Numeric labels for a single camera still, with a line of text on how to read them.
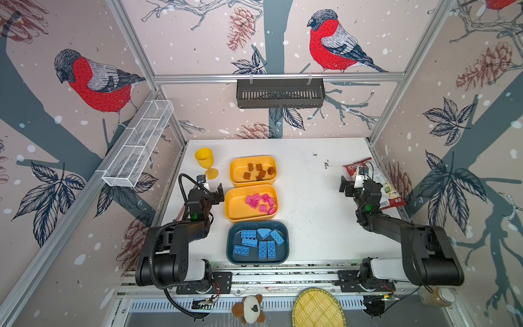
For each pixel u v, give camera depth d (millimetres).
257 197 952
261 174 1041
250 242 814
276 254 788
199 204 696
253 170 1078
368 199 690
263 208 922
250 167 1067
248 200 928
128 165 709
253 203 927
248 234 837
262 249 802
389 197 927
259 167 1069
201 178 783
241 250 797
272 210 895
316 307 684
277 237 836
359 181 791
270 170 1041
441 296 620
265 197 949
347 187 828
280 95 1047
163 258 443
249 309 660
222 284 731
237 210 954
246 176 1037
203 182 779
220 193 846
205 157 956
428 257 428
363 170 749
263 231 835
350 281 729
